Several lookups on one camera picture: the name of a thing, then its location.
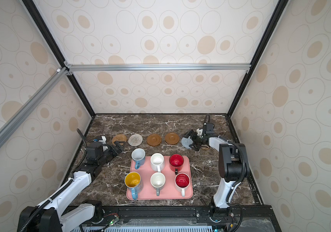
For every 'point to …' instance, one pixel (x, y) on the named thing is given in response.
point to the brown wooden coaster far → (172, 138)
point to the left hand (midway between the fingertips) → (124, 143)
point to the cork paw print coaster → (205, 147)
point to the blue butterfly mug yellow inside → (133, 182)
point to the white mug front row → (157, 180)
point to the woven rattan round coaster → (120, 137)
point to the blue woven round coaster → (186, 142)
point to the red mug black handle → (176, 162)
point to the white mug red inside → (182, 182)
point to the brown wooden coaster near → (154, 139)
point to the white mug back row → (157, 163)
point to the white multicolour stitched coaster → (135, 140)
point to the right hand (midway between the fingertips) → (186, 139)
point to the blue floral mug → (138, 154)
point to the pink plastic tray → (148, 183)
